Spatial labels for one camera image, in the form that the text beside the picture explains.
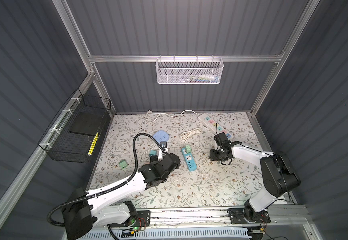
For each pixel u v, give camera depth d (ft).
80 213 1.30
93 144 2.27
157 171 1.90
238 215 2.41
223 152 2.28
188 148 2.99
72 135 2.37
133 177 1.65
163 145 2.22
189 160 2.99
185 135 3.37
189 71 4.05
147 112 4.02
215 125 3.56
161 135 3.38
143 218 2.37
